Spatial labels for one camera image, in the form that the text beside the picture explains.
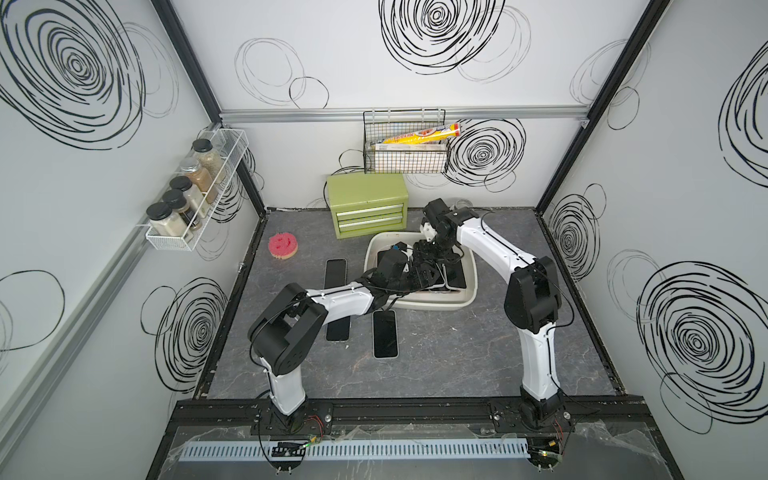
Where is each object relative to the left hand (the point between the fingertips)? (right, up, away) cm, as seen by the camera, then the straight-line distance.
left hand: (432, 276), depth 87 cm
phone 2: (-14, -17, +1) cm, 22 cm away
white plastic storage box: (+1, -8, +8) cm, 11 cm away
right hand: (-2, +4, +6) cm, 7 cm away
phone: (-28, -16, 0) cm, 32 cm away
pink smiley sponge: (-51, +9, +18) cm, 54 cm away
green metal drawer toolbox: (-20, +23, +12) cm, 33 cm away
